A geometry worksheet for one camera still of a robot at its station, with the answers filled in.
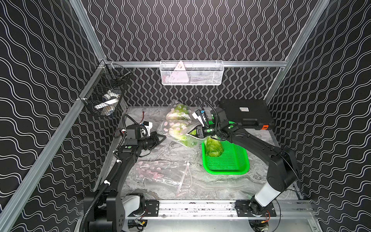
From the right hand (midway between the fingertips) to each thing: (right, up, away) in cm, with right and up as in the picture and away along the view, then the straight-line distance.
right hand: (188, 132), depth 78 cm
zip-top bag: (-8, -26, +8) cm, 28 cm away
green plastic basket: (+30, -18, +14) cm, 38 cm away
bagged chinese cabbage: (-7, +11, +29) cm, 31 cm away
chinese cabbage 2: (+15, -10, +10) cm, 21 cm away
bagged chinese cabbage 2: (-13, +1, +2) cm, 13 cm away
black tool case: (+52, +12, +38) cm, 66 cm away
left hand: (-13, -1, +1) cm, 13 cm away
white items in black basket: (-46, +14, +4) cm, 48 cm away
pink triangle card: (-5, +35, +12) cm, 38 cm away
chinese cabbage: (-5, +1, 0) cm, 5 cm away
